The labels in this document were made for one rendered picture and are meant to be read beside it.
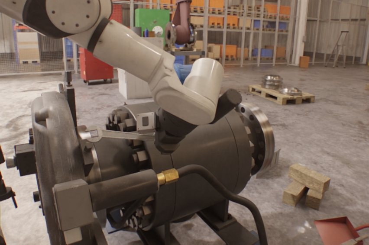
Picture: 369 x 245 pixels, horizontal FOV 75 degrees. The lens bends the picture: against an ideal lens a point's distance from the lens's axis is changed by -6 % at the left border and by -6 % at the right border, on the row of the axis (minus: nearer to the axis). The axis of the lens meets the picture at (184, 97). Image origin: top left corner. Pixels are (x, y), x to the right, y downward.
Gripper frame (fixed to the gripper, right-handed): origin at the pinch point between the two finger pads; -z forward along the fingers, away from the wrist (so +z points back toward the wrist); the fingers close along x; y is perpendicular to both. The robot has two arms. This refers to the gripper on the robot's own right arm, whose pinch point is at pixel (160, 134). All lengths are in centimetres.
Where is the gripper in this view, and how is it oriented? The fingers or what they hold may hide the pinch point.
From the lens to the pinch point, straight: 67.3
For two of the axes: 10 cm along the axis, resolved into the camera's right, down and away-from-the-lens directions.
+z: 4.1, -4.7, -7.8
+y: 9.1, 1.2, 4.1
